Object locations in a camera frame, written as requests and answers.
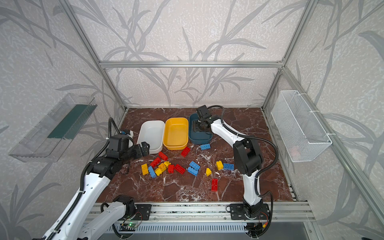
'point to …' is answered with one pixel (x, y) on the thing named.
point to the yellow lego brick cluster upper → (167, 163)
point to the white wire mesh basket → (301, 138)
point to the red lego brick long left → (156, 161)
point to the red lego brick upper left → (162, 155)
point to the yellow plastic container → (175, 135)
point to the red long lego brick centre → (179, 169)
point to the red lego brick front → (214, 184)
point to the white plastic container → (152, 132)
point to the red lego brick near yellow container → (185, 151)
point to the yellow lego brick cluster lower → (158, 171)
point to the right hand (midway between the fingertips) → (197, 122)
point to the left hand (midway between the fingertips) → (144, 143)
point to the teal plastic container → (197, 137)
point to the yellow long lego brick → (144, 169)
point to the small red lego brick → (171, 168)
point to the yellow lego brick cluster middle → (162, 167)
